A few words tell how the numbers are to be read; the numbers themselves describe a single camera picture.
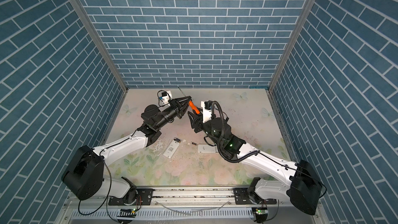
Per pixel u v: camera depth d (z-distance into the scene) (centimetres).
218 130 53
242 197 73
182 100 72
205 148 89
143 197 73
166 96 72
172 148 89
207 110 59
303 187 40
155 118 60
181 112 69
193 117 64
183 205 72
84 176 42
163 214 77
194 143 91
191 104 71
